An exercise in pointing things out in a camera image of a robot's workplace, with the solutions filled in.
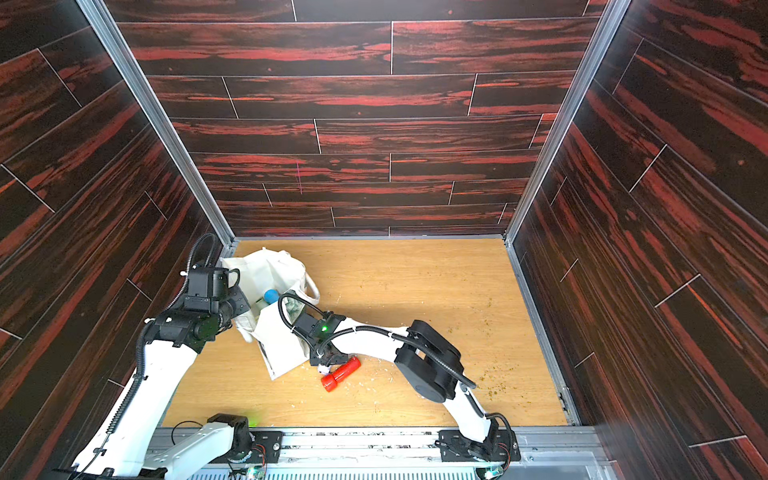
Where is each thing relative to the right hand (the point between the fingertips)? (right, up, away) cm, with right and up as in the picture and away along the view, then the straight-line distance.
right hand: (327, 353), depth 89 cm
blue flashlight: (-20, +17, +7) cm, 27 cm away
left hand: (-20, +19, -12) cm, 30 cm away
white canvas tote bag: (-18, +19, +10) cm, 28 cm away
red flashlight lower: (+5, -5, -5) cm, 8 cm away
